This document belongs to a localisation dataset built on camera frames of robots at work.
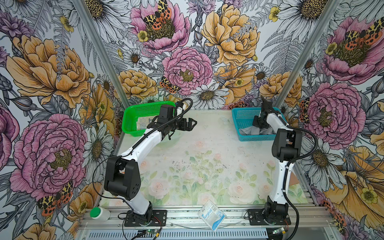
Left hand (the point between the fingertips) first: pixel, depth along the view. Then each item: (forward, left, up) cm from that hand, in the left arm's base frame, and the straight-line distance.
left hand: (189, 125), depth 86 cm
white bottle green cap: (-41, +40, -12) cm, 59 cm away
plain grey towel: (+7, -44, -14) cm, 46 cm away
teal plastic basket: (+16, -37, -11) cm, 42 cm away
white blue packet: (-41, -11, -21) cm, 47 cm away
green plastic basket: (+24, +44, -14) cm, 52 cm away
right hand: (+11, -47, -16) cm, 51 cm away
